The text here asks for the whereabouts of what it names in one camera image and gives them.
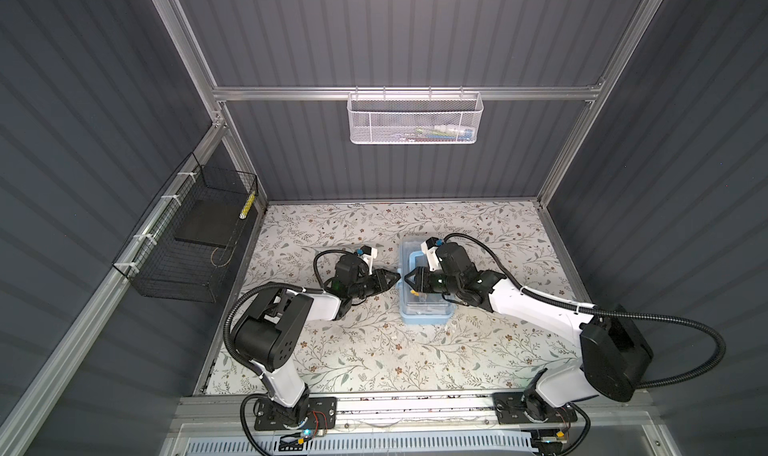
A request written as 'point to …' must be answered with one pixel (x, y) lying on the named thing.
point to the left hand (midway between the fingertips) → (400, 278)
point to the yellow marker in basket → (247, 206)
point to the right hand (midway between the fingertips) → (411, 282)
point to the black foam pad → (211, 222)
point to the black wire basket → (184, 245)
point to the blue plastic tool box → (427, 320)
